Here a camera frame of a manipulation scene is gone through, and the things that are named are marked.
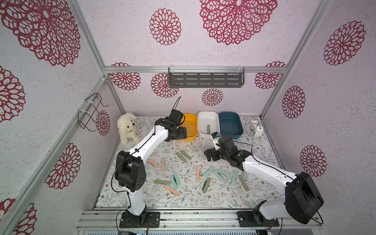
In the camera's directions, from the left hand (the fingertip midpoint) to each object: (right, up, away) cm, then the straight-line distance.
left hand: (178, 137), depth 88 cm
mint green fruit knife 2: (-2, -24, 0) cm, 24 cm away
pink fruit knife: (+12, -21, +4) cm, 25 cm away
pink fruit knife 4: (-17, -12, +11) cm, 24 cm away
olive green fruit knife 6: (+39, -27, -1) cm, 48 cm away
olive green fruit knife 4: (-7, -27, -2) cm, 28 cm away
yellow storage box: (+8, +10, +28) cm, 31 cm away
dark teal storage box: (+39, +9, +26) cm, 48 cm away
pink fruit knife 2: (-3, -31, -5) cm, 31 cm away
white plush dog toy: (-32, +5, +4) cm, 33 cm away
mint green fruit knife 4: (+25, -24, +1) cm, 34 cm away
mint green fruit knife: (-3, -26, -2) cm, 27 cm away
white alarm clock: (+52, +4, +15) cm, 55 cm away
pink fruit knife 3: (-17, -17, +6) cm, 25 cm away
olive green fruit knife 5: (+16, -28, -3) cm, 33 cm away
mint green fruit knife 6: (+34, -24, +2) cm, 42 cm away
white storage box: (+22, +10, +27) cm, 36 cm away
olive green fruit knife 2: (+1, -14, +9) cm, 17 cm away
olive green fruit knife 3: (+4, -12, +10) cm, 16 cm away
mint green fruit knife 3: (+21, -20, +4) cm, 30 cm away
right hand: (+19, -7, -2) cm, 20 cm away
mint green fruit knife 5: (+28, -23, +2) cm, 36 cm away
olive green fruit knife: (+22, +4, +25) cm, 33 cm away
